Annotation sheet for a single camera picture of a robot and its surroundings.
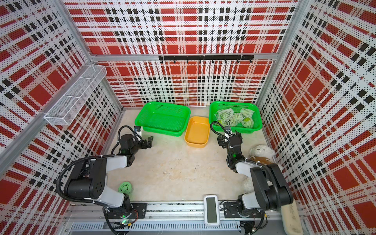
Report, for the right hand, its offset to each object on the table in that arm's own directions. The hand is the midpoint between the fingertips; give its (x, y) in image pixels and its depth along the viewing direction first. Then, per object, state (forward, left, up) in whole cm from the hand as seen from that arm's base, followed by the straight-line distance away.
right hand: (230, 132), depth 91 cm
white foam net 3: (+21, -16, -5) cm, 27 cm away
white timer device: (-44, +14, -7) cm, 47 cm away
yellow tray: (+8, +21, -11) cm, 25 cm away
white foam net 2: (+12, -14, -5) cm, 19 cm away
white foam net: (+15, +2, -1) cm, 16 cm away
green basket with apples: (+22, +48, -12) cm, 54 cm away
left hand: (+1, +54, -4) cm, 54 cm away
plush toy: (-13, -17, -3) cm, 22 cm away
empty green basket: (+30, +7, -7) cm, 32 cm away
